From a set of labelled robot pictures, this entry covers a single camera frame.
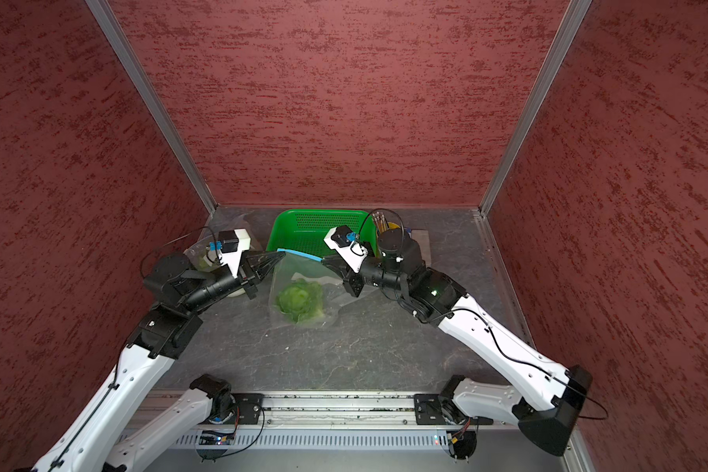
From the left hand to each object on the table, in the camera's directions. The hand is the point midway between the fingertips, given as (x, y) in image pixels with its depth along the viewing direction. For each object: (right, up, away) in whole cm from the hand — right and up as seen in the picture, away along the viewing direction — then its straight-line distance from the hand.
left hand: (280, 257), depth 61 cm
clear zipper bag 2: (-40, +11, +56) cm, 70 cm away
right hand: (+10, -2, +2) cm, 10 cm away
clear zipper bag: (+2, -2, +1) cm, 3 cm away
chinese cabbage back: (+1, -13, +16) cm, 21 cm away
